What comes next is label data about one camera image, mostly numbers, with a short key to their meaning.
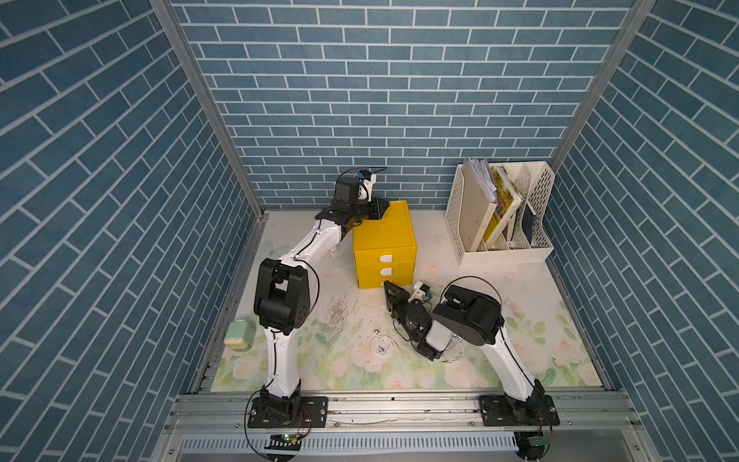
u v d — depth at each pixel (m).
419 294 0.90
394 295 0.87
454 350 0.85
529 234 1.06
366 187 0.77
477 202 0.86
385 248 0.83
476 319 0.58
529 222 1.03
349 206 0.73
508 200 0.90
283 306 0.53
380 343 0.86
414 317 0.76
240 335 0.79
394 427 0.72
